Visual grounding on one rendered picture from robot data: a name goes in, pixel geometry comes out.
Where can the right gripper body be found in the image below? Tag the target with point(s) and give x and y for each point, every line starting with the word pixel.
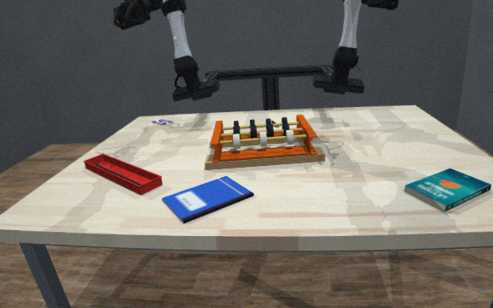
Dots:
pixel 143 8

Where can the blue notebook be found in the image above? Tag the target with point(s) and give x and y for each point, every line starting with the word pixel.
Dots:
pixel 206 198

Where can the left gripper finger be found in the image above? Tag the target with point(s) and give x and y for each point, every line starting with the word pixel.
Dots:
pixel 374 3
pixel 392 4

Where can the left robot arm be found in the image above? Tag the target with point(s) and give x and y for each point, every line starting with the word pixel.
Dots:
pixel 345 57

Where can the teal paperback book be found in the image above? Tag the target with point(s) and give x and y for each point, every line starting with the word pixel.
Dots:
pixel 447 189

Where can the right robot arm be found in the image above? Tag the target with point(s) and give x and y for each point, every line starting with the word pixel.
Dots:
pixel 185 66

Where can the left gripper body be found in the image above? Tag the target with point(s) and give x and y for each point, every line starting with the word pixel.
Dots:
pixel 384 5

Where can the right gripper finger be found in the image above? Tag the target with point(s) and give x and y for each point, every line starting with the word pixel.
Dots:
pixel 133 6
pixel 118 13

